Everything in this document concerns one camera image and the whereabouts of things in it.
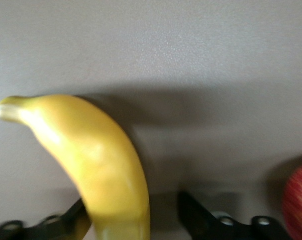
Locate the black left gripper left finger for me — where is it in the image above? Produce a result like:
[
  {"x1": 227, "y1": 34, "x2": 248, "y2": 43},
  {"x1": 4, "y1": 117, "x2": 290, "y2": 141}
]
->
[{"x1": 0, "y1": 198, "x2": 86, "y2": 240}]

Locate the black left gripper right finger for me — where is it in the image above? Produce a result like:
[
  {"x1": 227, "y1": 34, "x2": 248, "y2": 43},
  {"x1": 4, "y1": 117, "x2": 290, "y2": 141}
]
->
[{"x1": 177, "y1": 191, "x2": 292, "y2": 240}]

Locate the red yellow apple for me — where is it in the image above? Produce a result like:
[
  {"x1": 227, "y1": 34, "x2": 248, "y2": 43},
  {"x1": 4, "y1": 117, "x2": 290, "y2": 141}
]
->
[{"x1": 281, "y1": 160, "x2": 302, "y2": 240}]

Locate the yellow banana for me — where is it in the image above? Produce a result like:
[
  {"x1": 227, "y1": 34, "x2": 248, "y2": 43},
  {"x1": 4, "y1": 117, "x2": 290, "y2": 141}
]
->
[{"x1": 0, "y1": 94, "x2": 152, "y2": 240}]

